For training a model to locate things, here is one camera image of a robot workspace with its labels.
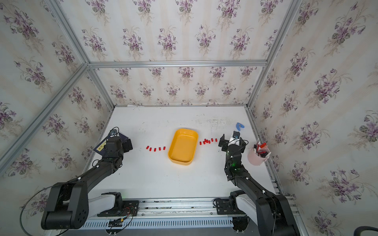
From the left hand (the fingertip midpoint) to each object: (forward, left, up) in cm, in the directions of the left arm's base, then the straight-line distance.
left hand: (121, 141), depth 88 cm
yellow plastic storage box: (0, -38, -7) cm, 38 cm away
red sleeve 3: (-1, -19, -9) cm, 21 cm away
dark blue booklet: (-1, +15, -7) cm, 17 cm away
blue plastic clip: (+18, -79, -7) cm, 82 cm away
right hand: (-1, -68, +7) cm, 68 cm away
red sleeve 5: (0, -26, -8) cm, 27 cm away
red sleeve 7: (+4, -52, -8) cm, 53 cm away
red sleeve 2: (-1, -16, -9) cm, 19 cm away
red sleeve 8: (+5, -54, -7) cm, 55 cm away
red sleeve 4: (0, -22, -9) cm, 24 cm away
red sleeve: (+1, -14, -8) cm, 17 cm away
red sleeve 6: (+4, -50, -8) cm, 50 cm away
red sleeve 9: (+5, -56, -8) cm, 57 cm away
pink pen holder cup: (-9, -81, +3) cm, 82 cm away
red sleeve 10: (+6, -58, -7) cm, 59 cm away
